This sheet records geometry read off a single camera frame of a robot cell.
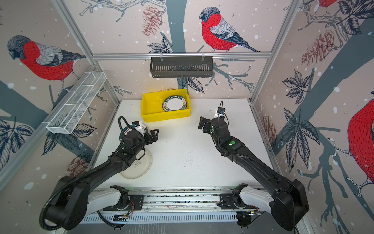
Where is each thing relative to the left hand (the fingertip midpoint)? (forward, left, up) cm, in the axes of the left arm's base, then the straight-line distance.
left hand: (152, 131), depth 85 cm
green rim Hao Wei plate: (+33, -10, -11) cm, 36 cm away
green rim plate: (-4, +9, +10) cm, 14 cm away
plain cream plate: (-17, +8, -14) cm, 23 cm away
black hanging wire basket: (+49, -16, +13) cm, 53 cm away
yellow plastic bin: (+33, +9, -13) cm, 37 cm away
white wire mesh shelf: (-1, +39, +16) cm, 42 cm away
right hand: (0, -31, +10) cm, 33 cm away
